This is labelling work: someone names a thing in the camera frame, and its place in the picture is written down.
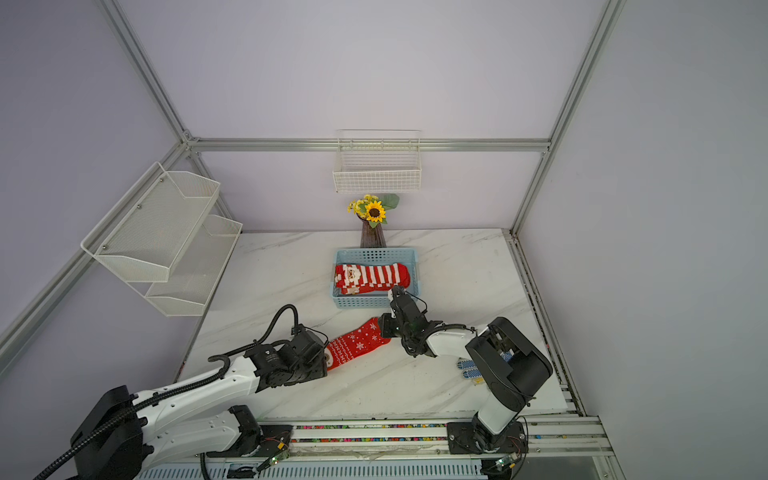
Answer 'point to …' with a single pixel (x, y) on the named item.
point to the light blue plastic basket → (373, 257)
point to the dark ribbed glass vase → (372, 237)
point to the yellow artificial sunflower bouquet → (373, 209)
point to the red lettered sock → (362, 340)
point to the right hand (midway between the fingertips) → (383, 324)
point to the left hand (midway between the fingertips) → (317, 370)
